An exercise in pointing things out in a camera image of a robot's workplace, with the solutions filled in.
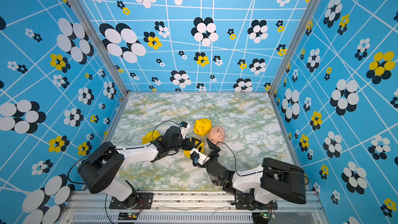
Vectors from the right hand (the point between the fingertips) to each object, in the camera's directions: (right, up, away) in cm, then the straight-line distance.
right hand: (206, 143), depth 79 cm
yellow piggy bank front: (-31, +2, +8) cm, 32 cm away
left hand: (-5, -2, +9) cm, 10 cm away
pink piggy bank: (+6, +3, +8) cm, 11 cm away
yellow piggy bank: (-10, -6, +3) cm, 12 cm away
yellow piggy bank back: (-2, +7, +12) cm, 14 cm away
